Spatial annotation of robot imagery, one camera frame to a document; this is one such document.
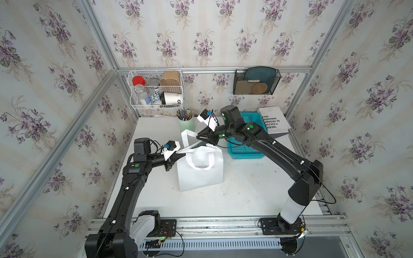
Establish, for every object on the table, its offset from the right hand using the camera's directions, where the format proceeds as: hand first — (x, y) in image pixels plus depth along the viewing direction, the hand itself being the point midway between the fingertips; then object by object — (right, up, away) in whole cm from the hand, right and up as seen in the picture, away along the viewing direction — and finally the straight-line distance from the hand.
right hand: (200, 135), depth 72 cm
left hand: (-7, -9, +1) cm, 12 cm away
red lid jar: (-37, +32, +21) cm, 53 cm away
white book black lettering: (+49, +10, +36) cm, 61 cm away
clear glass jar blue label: (-34, +22, +19) cm, 45 cm away
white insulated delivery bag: (+1, -14, -4) cm, 14 cm away
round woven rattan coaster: (+36, +28, +26) cm, 52 cm away
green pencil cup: (-10, +9, +24) cm, 27 cm away
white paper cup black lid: (-18, +21, +20) cm, 34 cm away
